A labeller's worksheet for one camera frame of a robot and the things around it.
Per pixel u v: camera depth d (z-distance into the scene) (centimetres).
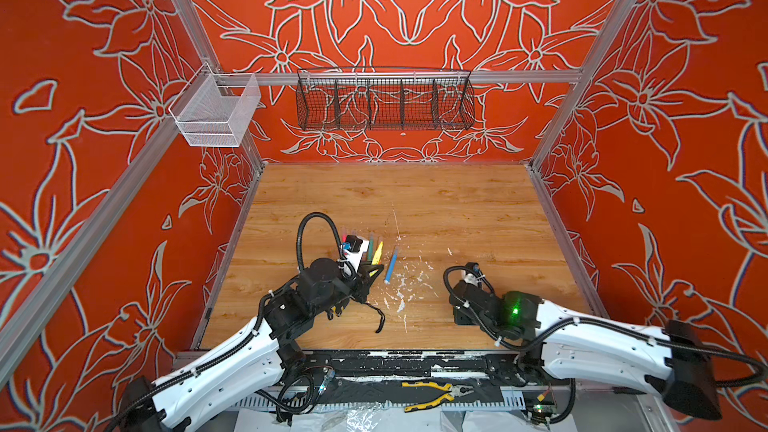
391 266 90
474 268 71
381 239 97
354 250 61
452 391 70
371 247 95
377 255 70
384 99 99
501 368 73
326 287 53
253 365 59
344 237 63
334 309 81
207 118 89
